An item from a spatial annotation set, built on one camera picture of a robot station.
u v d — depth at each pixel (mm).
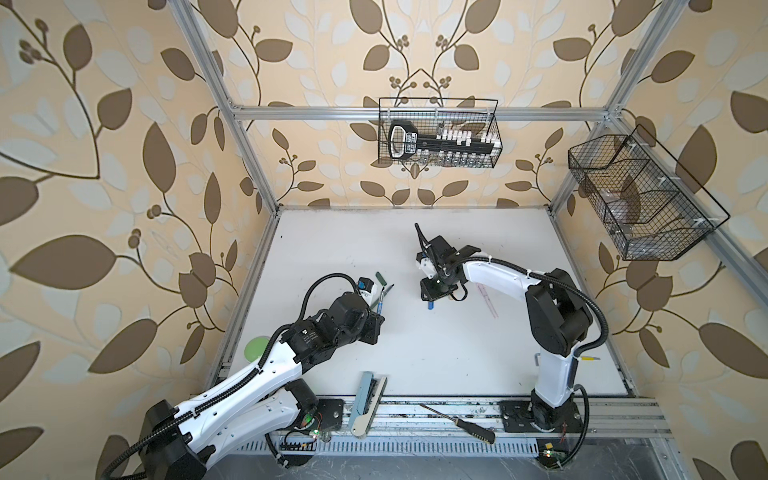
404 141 833
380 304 954
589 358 829
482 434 698
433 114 902
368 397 753
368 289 682
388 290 973
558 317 498
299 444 736
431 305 937
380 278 1012
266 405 586
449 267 685
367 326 673
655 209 722
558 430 719
